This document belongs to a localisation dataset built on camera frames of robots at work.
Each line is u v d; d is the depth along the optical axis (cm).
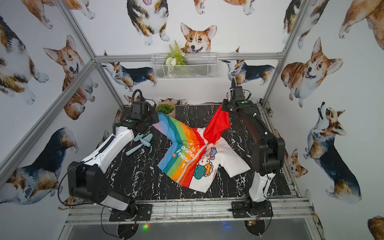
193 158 93
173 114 103
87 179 43
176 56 82
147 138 99
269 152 53
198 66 92
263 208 68
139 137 62
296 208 76
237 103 66
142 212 73
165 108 103
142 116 64
